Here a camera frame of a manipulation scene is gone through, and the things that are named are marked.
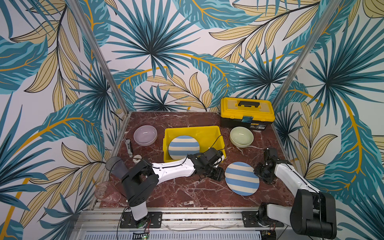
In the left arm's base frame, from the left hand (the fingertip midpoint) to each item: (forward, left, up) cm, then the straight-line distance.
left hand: (220, 177), depth 80 cm
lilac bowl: (+30, +48, -7) cm, 57 cm away
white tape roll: (+12, +49, -7) cm, 51 cm away
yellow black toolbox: (+42, -25, +7) cm, 50 cm away
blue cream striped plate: (+20, +23, -4) cm, 31 cm away
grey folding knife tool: (+20, +56, -7) cm, 60 cm away
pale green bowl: (+31, -18, -6) cm, 36 cm away
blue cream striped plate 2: (+3, -13, -8) cm, 15 cm away
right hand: (+6, -24, -7) cm, 25 cm away
